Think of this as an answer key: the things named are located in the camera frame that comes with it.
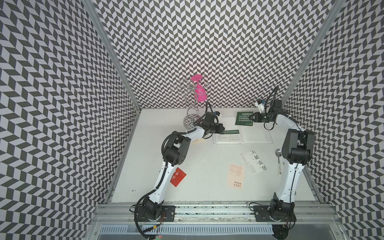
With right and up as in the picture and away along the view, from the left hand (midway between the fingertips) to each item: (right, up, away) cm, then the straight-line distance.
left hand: (225, 128), depth 103 cm
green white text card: (+4, -2, 0) cm, 5 cm away
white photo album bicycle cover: (+23, -3, 0) cm, 23 cm away
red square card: (-30, -27, -18) cm, 44 cm away
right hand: (+17, +8, -2) cm, 19 cm away
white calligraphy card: (+16, -21, -11) cm, 29 cm away
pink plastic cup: (-17, +25, +5) cm, 31 cm away
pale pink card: (+4, -27, -16) cm, 32 cm away
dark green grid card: (+13, +7, +1) cm, 15 cm away
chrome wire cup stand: (-23, +21, -22) cm, 38 cm away
